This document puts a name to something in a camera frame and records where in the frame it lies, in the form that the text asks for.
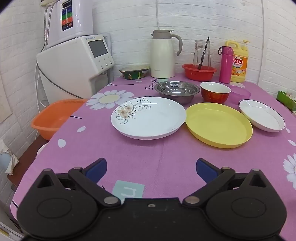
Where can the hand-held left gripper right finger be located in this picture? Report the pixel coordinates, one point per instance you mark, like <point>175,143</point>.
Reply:
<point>204,168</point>

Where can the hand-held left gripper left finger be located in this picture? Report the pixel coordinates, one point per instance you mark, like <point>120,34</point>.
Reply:
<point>97,168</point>

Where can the yellow plate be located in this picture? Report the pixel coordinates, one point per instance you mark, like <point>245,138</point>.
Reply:
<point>217,125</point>

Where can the white floral plate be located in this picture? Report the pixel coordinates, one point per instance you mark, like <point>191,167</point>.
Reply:
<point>157,118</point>

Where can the white plate with dark rim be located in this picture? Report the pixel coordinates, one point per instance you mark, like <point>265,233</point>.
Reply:
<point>261,115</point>

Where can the stainless steel bowl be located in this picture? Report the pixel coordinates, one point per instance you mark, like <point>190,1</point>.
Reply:
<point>177,89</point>

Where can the light blue sticker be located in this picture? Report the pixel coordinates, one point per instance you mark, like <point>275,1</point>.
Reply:
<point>122,188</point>

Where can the purple floral tablecloth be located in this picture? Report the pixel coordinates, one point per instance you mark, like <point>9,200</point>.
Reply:
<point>150,157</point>

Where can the orange plastic basin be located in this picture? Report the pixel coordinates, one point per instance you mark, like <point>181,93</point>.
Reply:
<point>53,118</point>

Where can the red bowl with white inside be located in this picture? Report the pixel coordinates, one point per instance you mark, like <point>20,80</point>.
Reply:
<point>215,97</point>

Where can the brown wooden stool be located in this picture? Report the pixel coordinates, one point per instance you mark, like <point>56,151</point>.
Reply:
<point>25,160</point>

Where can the purple plastic bowl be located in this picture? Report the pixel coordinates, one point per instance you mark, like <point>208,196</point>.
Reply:
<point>241,93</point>

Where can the crumpled paper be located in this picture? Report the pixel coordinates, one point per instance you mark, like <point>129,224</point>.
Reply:
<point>10,162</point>

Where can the red plastic basket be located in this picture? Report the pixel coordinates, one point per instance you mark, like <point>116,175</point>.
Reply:
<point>196,75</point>

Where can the green patterned dish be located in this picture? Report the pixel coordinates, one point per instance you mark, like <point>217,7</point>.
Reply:
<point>133,74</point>

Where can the white water dispenser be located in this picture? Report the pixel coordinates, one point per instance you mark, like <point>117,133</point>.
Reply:
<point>69,69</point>

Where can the pink thermos bottle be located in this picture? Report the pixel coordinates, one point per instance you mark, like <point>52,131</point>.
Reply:
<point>226,67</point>

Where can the green box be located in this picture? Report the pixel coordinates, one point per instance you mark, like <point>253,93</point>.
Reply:
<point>283,99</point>

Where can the yellow detergent bottle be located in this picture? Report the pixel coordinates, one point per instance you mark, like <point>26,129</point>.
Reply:
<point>240,69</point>

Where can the dark utensil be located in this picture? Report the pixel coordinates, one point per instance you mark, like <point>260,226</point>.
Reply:
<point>203,54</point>

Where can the glass carafe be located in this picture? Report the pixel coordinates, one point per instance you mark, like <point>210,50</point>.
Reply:
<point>196,53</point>

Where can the cream thermal jug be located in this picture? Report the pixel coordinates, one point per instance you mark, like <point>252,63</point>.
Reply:
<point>161,58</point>

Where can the white water purifier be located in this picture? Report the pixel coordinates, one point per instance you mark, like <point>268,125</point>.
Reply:
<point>78,18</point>

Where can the pale wall board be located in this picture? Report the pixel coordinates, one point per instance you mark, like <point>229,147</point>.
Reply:
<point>4,99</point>

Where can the white wall pipe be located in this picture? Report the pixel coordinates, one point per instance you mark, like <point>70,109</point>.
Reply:
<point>263,18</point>

